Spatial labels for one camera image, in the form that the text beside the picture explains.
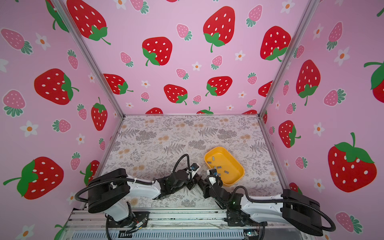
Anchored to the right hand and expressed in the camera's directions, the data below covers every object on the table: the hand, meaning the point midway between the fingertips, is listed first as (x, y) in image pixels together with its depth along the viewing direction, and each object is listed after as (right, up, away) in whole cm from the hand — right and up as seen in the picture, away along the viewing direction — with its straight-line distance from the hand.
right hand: (200, 183), depth 82 cm
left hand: (-1, +5, +2) cm, 5 cm away
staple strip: (+12, +6, +11) cm, 18 cm away
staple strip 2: (+17, +3, +8) cm, 19 cm away
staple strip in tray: (+6, +9, +11) cm, 15 cm away
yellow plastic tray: (+17, +7, +11) cm, 21 cm away
